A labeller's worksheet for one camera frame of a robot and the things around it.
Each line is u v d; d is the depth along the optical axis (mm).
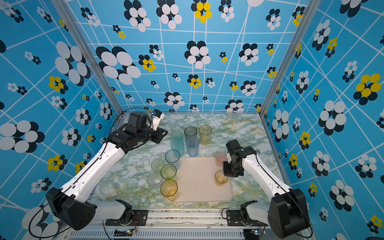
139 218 738
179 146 954
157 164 940
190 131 914
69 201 381
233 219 722
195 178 869
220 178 849
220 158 930
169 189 818
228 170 710
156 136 655
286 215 398
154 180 845
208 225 722
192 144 932
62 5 681
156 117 644
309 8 683
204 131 1060
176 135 990
